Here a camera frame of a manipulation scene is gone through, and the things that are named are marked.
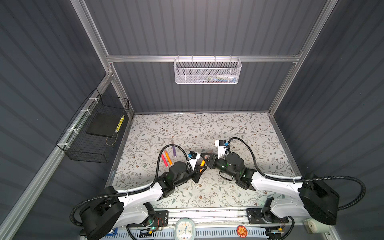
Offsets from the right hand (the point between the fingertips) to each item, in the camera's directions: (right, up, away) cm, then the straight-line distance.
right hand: (203, 155), depth 75 cm
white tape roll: (+49, -30, -11) cm, 58 cm away
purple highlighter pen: (-18, -2, +24) cm, 30 cm away
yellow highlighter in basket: (-43, +16, +2) cm, 46 cm away
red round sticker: (+18, -35, -5) cm, 40 cm away
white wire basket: (+6, +61, +48) cm, 78 cm away
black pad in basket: (-49, +15, -1) cm, 52 cm away
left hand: (+2, -8, 0) cm, 8 cm away
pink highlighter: (-24, -7, +18) cm, 31 cm away
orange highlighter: (0, -4, 0) cm, 4 cm away
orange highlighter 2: (-21, -6, +20) cm, 30 cm away
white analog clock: (-9, -33, -7) cm, 35 cm away
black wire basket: (-55, +10, -3) cm, 56 cm away
